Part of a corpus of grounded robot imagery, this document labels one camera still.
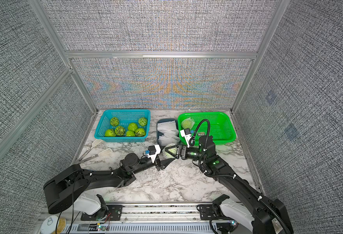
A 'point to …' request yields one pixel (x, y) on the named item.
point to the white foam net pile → (171, 134)
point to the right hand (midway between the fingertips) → (168, 148)
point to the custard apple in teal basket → (114, 121)
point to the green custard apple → (187, 123)
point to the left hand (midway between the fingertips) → (174, 152)
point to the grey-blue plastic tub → (163, 120)
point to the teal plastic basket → (125, 117)
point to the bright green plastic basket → (221, 129)
